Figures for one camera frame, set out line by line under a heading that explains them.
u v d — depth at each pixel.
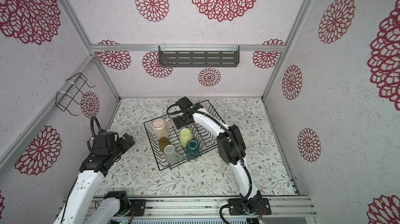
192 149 0.81
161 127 0.88
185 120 0.81
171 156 0.81
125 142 0.71
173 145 0.81
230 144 0.56
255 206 0.65
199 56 0.92
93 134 0.57
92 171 0.51
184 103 0.76
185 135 0.85
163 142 0.90
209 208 0.75
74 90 0.80
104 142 0.58
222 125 0.57
